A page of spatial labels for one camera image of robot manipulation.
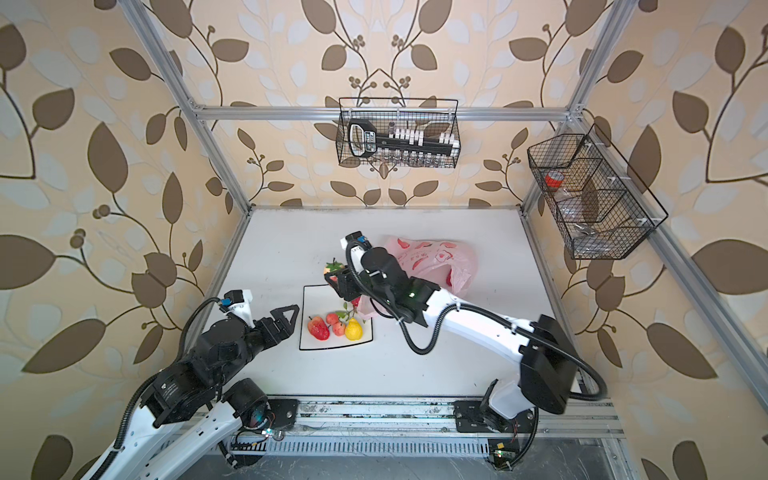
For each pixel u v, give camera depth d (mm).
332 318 880
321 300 943
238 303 620
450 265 783
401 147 858
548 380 398
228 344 502
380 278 565
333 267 704
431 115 909
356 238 637
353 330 836
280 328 623
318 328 845
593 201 790
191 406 475
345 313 887
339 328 856
